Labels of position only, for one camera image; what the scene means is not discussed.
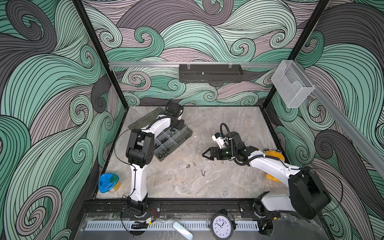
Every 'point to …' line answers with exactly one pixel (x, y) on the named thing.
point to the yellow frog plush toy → (277, 153)
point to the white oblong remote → (184, 232)
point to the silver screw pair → (203, 174)
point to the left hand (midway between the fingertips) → (179, 122)
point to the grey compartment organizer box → (169, 140)
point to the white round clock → (221, 227)
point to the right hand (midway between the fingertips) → (206, 156)
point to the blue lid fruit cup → (108, 182)
